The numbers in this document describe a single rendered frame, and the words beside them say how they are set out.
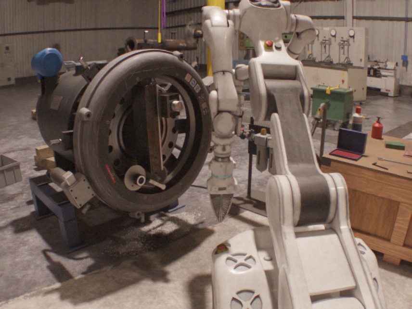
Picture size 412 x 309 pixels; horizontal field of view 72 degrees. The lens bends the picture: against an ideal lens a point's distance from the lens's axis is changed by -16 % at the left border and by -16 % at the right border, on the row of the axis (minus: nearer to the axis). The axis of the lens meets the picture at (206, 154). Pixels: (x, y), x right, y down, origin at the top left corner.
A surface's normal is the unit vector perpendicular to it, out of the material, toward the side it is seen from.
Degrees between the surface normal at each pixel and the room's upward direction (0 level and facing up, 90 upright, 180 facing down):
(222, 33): 55
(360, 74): 90
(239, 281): 39
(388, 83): 90
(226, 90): 64
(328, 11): 90
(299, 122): 45
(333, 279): 21
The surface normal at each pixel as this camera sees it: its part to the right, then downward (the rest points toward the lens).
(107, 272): 0.00, -0.95
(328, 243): 0.03, -0.78
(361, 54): -0.86, 0.15
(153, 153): 0.73, 0.21
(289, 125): 0.04, -0.46
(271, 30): 0.09, 0.11
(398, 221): -0.69, 0.22
